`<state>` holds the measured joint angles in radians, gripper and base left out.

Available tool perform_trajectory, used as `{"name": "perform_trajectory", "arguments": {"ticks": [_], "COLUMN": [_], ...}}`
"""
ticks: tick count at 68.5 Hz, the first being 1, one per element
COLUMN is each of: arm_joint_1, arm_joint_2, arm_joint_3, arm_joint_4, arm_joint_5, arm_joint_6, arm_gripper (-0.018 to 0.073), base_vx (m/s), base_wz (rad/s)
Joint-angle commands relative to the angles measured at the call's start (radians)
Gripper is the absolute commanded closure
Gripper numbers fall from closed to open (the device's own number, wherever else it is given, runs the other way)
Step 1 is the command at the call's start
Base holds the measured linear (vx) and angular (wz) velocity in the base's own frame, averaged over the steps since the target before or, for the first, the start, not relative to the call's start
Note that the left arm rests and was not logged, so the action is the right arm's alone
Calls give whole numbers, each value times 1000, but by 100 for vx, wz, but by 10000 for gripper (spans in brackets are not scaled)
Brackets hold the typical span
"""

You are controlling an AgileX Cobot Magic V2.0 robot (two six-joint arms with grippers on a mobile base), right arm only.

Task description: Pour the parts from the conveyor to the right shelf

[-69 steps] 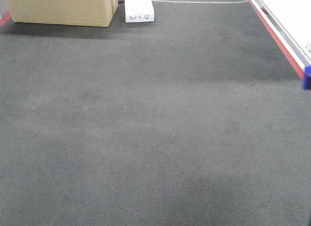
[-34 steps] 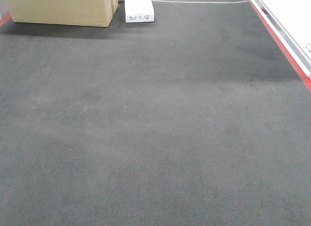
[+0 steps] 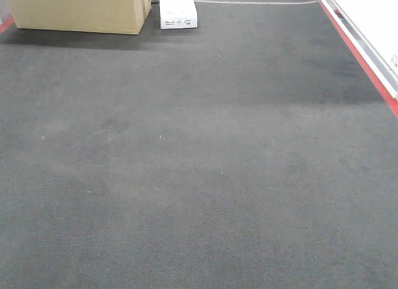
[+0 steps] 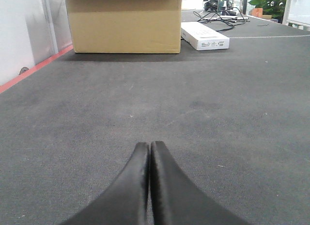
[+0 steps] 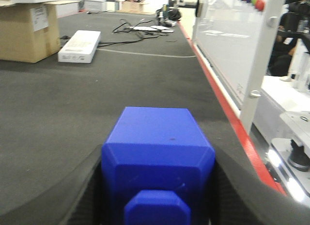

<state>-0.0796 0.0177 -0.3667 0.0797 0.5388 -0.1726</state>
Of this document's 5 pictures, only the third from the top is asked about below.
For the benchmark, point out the long white carton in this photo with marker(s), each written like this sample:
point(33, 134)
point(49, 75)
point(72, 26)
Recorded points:
point(177, 6)

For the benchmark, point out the large cardboard box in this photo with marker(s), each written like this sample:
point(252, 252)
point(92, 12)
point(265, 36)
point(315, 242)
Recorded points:
point(77, 9)

